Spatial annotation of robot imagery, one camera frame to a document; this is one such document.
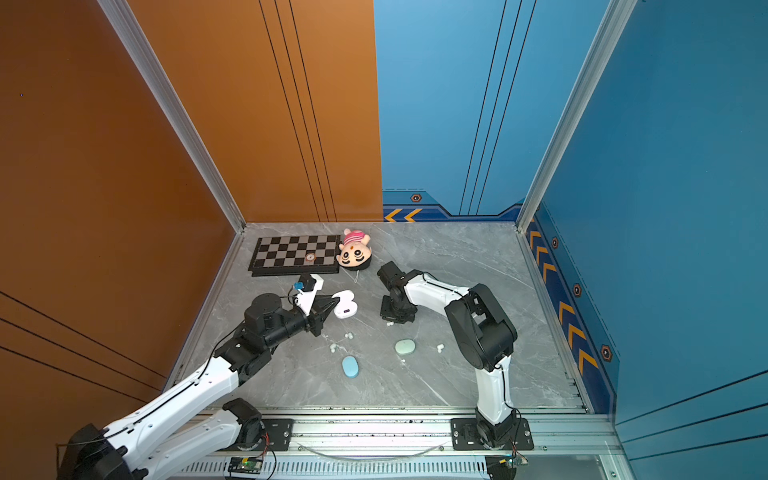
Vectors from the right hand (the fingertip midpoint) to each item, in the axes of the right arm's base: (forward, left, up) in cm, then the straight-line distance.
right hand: (386, 319), depth 94 cm
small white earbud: (-9, -16, 0) cm, 18 cm away
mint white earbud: (-9, +16, +1) cm, 18 cm away
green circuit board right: (-37, -31, 0) cm, 48 cm away
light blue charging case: (-15, +10, +2) cm, 18 cm away
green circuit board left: (-37, +34, -3) cm, 50 cm away
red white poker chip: (+22, +27, +4) cm, 36 cm away
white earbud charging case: (-7, +9, +20) cm, 23 cm away
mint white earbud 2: (-6, +11, +1) cm, 13 cm away
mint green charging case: (-10, -5, +2) cm, 11 cm away
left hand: (-4, +12, +21) cm, 24 cm away
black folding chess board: (+23, +33, +5) cm, 40 cm away
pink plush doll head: (+20, +11, +9) cm, 24 cm away
